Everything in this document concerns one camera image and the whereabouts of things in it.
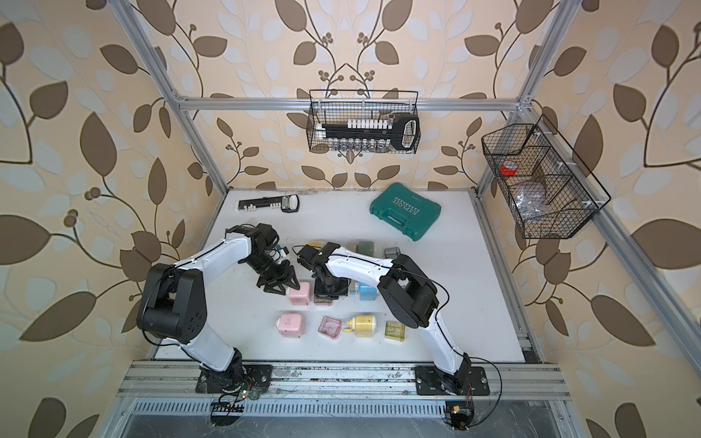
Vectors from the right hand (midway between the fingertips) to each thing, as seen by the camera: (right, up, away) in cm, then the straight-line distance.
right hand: (329, 297), depth 89 cm
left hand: (-12, +5, -5) cm, 14 cm away
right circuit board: (+37, -25, -18) cm, 48 cm away
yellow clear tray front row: (+21, -8, -6) cm, 24 cm away
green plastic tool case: (+29, +30, +19) cm, 46 cm away
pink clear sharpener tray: (+1, -8, -5) cm, 9 cm away
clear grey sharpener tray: (+23, +13, +13) cm, 29 cm away
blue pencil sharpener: (+13, +3, -4) cm, 14 cm away
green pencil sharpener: (+12, +16, +5) cm, 21 cm away
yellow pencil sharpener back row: (-7, +17, +13) cm, 22 cm away
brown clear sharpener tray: (-2, -1, -1) cm, 2 cm away
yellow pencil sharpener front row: (+11, -4, -12) cm, 17 cm away
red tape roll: (+55, +41, -7) cm, 69 cm away
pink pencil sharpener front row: (-10, -4, -12) cm, 16 cm away
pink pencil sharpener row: (-8, +2, -6) cm, 10 cm away
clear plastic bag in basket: (+57, +31, -16) cm, 67 cm away
